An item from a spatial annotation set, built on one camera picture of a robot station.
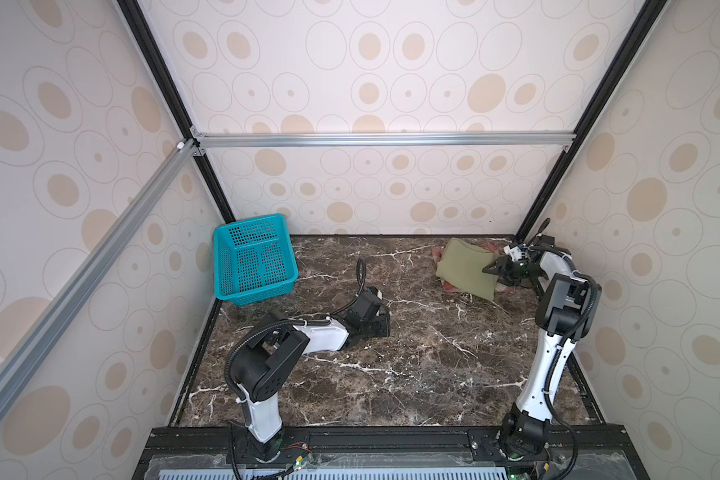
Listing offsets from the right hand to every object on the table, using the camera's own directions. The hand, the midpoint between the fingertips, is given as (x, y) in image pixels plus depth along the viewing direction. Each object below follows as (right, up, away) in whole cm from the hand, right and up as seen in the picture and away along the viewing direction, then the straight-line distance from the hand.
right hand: (491, 270), depth 105 cm
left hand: (-34, -15, -14) cm, 39 cm away
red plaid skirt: (-17, +7, +6) cm, 20 cm away
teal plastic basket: (-86, +4, +8) cm, 87 cm away
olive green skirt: (-11, +2, -3) cm, 12 cm away
